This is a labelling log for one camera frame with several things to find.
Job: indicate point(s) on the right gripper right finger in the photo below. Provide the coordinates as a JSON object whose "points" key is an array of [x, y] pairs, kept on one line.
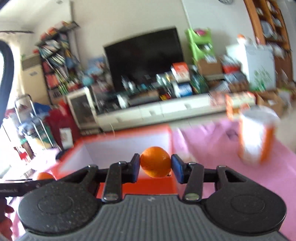
{"points": [[192, 175]]}

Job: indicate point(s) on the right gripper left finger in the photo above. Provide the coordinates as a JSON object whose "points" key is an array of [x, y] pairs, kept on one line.
{"points": [[116, 175]]}

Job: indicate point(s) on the large orange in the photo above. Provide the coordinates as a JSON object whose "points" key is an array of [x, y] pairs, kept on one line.
{"points": [[155, 162]]}

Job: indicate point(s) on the orange cardboard shoe box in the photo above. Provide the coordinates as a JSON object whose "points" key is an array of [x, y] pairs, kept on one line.
{"points": [[104, 150]]}

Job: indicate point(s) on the white TV cabinet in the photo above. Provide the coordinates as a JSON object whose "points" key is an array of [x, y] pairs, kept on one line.
{"points": [[160, 112]]}

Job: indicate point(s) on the small orange mandarin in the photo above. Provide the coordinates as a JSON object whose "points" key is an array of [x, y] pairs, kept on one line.
{"points": [[45, 176]]}

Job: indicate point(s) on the white glass door cabinet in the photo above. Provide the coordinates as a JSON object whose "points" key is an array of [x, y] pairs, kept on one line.
{"points": [[82, 108]]}

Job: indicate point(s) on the orange white round canister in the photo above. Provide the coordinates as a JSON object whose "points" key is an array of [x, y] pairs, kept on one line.
{"points": [[257, 127]]}

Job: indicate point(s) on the metal folding cart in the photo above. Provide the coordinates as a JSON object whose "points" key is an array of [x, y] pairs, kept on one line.
{"points": [[31, 125]]}

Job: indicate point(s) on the black flat television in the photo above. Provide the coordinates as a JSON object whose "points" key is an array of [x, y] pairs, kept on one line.
{"points": [[139, 59]]}

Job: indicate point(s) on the dark tall bookshelf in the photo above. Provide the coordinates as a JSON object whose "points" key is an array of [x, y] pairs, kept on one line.
{"points": [[60, 67]]}

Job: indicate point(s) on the green plastic shelf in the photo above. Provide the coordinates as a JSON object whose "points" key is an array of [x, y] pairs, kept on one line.
{"points": [[200, 43]]}

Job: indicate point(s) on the wooden display shelf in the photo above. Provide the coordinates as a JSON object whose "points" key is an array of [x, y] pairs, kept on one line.
{"points": [[269, 29]]}

